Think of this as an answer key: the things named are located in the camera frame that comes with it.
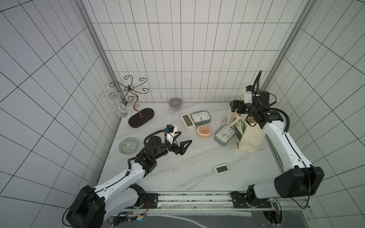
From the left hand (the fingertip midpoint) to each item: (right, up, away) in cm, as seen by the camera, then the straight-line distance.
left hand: (184, 138), depth 75 cm
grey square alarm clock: (+28, -1, +20) cm, 34 cm away
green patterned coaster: (-38, -8, +17) cm, 42 cm away
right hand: (+33, +21, +5) cm, 39 cm away
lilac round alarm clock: (+30, +8, +29) cm, 42 cm away
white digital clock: (+3, +7, +26) cm, 27 cm away
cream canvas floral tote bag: (+40, -2, +10) cm, 41 cm away
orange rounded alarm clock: (+14, +1, +23) cm, 27 cm away
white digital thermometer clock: (+22, -19, +6) cm, 30 cm away
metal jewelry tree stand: (-32, +12, +34) cm, 48 cm away
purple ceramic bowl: (-7, +22, +40) cm, 46 cm away
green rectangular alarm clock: (+13, +11, +32) cm, 36 cm away
